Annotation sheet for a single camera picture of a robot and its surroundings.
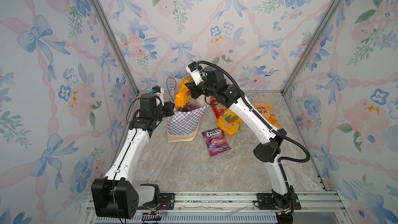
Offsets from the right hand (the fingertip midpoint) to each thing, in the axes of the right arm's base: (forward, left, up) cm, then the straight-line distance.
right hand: (187, 82), depth 74 cm
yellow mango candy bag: (-4, +2, -5) cm, 6 cm away
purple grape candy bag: (+6, +3, -27) cm, 28 cm away
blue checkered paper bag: (-12, +2, -18) cm, 22 cm away
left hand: (-4, +7, -10) cm, 13 cm away
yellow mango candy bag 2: (-1, -23, -32) cm, 39 cm away
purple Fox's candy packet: (-13, -15, -35) cm, 40 cm away
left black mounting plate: (-44, +11, -37) cm, 58 cm away
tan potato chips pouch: (+12, -52, -36) cm, 64 cm away
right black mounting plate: (-43, -37, -37) cm, 68 cm away
